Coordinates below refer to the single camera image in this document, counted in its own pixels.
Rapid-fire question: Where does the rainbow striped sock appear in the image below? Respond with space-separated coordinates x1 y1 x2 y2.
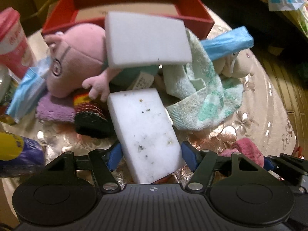
73 89 114 139

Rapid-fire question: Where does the white sponge block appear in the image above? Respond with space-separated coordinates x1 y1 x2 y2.
107 88 185 184
105 12 192 69

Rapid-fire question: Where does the mint green towel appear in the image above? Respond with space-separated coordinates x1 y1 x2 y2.
162 29 244 131

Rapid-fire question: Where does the purple fuzzy cloth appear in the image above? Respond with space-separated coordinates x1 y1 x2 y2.
35 92 75 123

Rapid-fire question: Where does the beige plush toy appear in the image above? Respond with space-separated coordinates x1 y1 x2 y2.
213 49 254 78

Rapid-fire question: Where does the pink pig plush toy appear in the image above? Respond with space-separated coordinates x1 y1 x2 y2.
44 23 159 102

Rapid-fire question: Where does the blue face mask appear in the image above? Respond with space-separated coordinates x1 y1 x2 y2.
201 26 254 61

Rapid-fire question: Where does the maroon fuzzy cloth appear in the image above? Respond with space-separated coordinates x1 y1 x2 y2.
219 138 264 167

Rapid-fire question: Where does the yellow purple snack bag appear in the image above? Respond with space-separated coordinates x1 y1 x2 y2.
0 132 45 178

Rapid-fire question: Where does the blue mask packet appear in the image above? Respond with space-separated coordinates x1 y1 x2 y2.
6 56 52 123

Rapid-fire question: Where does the pink lidded plastic cup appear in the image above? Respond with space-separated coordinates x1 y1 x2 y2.
0 7 35 79

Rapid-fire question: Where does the red cardboard box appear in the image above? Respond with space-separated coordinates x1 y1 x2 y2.
42 0 214 39

